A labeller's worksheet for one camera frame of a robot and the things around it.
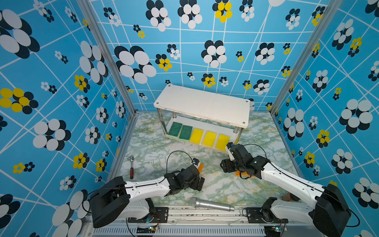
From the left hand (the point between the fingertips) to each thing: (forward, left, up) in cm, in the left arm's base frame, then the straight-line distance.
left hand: (199, 177), depth 83 cm
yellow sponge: (+27, +2, +3) cm, 27 cm away
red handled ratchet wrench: (+6, +41, -2) cm, 42 cm away
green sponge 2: (+30, +9, +4) cm, 31 cm away
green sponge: (+31, +16, +5) cm, 36 cm away
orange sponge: (+7, -1, -3) cm, 8 cm away
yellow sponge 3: (+23, -16, +3) cm, 28 cm away
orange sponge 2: (-3, -18, +14) cm, 23 cm away
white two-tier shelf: (+19, 0, +30) cm, 35 cm away
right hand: (+6, -15, +5) cm, 17 cm away
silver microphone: (-13, +1, +1) cm, 13 cm away
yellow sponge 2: (+24, -7, +4) cm, 26 cm away
